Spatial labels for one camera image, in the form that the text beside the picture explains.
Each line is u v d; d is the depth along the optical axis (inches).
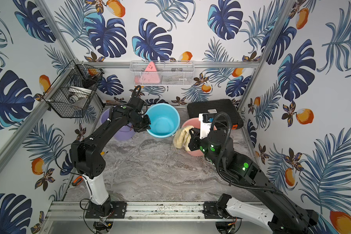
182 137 24.0
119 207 29.4
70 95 32.9
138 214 29.0
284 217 15.1
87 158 18.9
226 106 45.9
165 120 39.5
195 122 34.7
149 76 35.5
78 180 32.3
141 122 29.0
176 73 37.3
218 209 25.7
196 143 20.4
